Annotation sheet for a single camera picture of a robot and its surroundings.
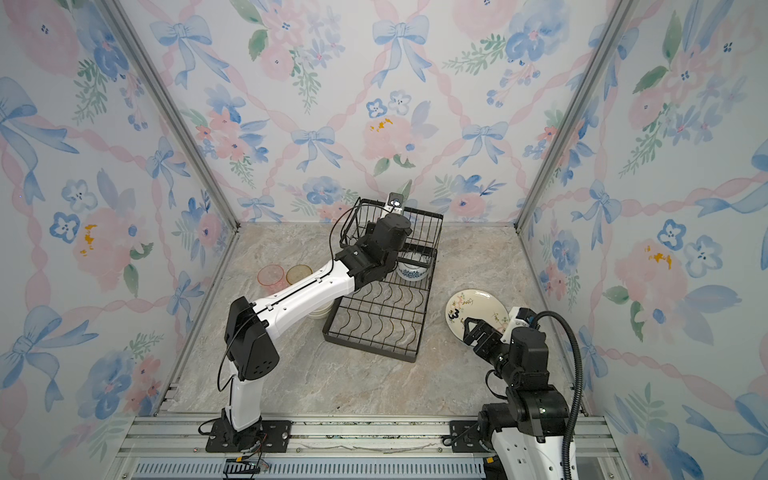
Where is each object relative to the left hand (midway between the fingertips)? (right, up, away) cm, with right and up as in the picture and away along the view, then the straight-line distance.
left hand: (388, 216), depth 79 cm
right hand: (+22, -28, -5) cm, 36 cm away
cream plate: (+29, -26, +16) cm, 42 cm away
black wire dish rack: (0, -29, +16) cm, 33 cm away
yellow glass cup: (-30, -16, +21) cm, 40 cm away
